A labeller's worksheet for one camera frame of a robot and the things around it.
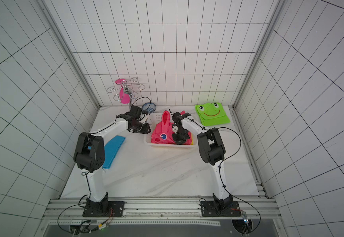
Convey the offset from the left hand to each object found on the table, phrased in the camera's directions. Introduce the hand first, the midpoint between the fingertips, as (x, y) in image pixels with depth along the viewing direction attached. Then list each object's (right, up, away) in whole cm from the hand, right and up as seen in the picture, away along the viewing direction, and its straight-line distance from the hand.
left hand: (146, 132), depth 95 cm
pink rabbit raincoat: (+11, -1, +2) cm, 11 cm away
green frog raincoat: (+48, +12, +19) cm, 53 cm away
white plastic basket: (+4, +9, +8) cm, 13 cm away
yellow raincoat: (+30, -7, -1) cm, 31 cm away
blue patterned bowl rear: (-1, +18, +22) cm, 29 cm away
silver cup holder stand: (-11, +29, -3) cm, 31 cm away
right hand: (+18, -8, +1) cm, 20 cm away
